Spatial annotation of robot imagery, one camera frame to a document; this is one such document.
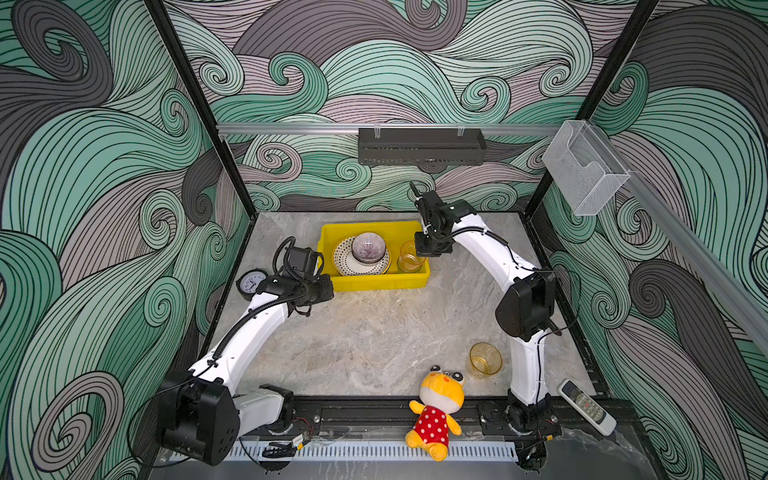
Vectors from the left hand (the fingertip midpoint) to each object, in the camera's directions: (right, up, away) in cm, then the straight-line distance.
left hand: (329, 286), depth 83 cm
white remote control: (+67, -29, -9) cm, 74 cm away
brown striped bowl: (+10, +10, +18) cm, 23 cm away
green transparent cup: (+24, +6, +12) cm, 27 cm away
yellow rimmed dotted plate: (+2, +5, +18) cm, 19 cm away
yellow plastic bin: (+20, +15, +28) cm, 37 cm away
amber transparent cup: (+44, -21, -1) cm, 49 cm away
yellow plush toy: (+29, -24, -12) cm, 40 cm away
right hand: (+28, +9, +6) cm, 30 cm away
